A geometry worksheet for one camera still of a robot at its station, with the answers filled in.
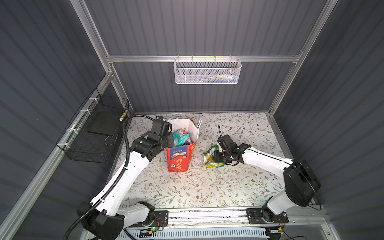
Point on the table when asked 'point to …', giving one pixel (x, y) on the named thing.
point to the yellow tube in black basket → (123, 115)
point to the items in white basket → (220, 78)
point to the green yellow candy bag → (208, 158)
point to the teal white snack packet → (180, 137)
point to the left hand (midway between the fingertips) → (170, 138)
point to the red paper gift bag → (180, 158)
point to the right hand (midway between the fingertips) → (215, 158)
